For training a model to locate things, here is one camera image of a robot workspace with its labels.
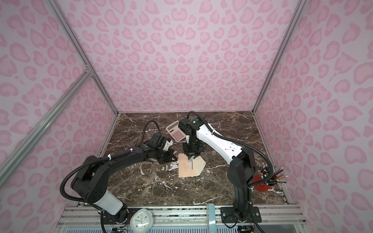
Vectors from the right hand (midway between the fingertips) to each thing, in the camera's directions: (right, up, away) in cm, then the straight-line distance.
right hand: (189, 156), depth 77 cm
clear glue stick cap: (+15, -1, +19) cm, 24 cm away
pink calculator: (-11, +12, +28) cm, 32 cm away
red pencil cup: (+36, -5, -7) cm, 37 cm away
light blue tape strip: (+11, -27, -8) cm, 30 cm away
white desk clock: (-23, -29, -7) cm, 38 cm away
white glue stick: (0, -7, +14) cm, 16 cm away
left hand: (-6, -2, +9) cm, 11 cm away
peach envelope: (+5, -8, +13) cm, 16 cm away
